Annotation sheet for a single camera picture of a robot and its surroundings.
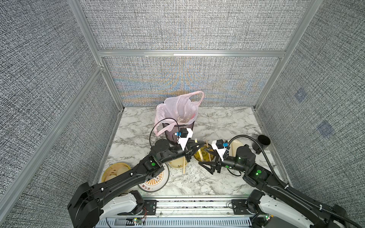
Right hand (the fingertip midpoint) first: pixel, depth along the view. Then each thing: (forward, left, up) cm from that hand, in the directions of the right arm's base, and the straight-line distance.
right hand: (202, 153), depth 67 cm
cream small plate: (+4, +12, -23) cm, 26 cm away
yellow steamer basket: (0, +50, -22) cm, 55 cm away
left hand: (+1, -1, +7) cm, 8 cm away
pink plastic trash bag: (+33, +10, -6) cm, 35 cm away
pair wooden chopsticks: (-1, 0, -3) cm, 3 cm away
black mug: (+16, -42, -17) cm, 47 cm away
